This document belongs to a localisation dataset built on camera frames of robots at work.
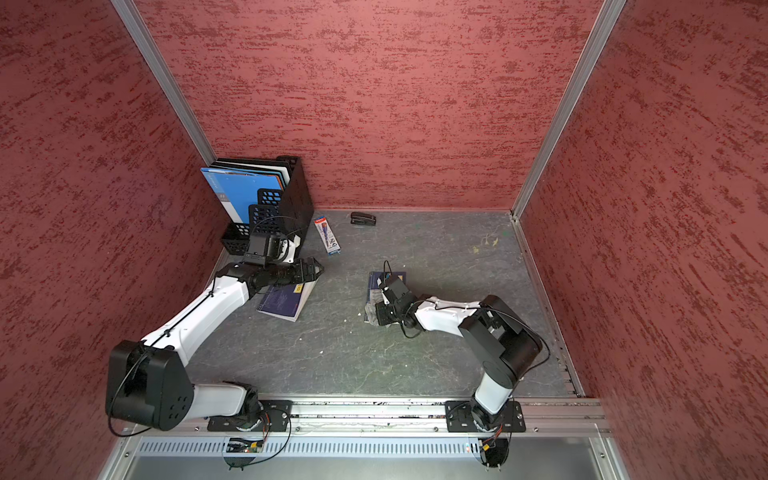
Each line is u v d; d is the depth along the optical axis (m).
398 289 0.72
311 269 0.76
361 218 1.18
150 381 0.41
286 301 0.89
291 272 0.75
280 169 0.91
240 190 0.92
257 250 0.66
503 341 0.47
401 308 0.72
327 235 1.12
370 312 0.91
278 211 0.85
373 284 0.98
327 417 0.76
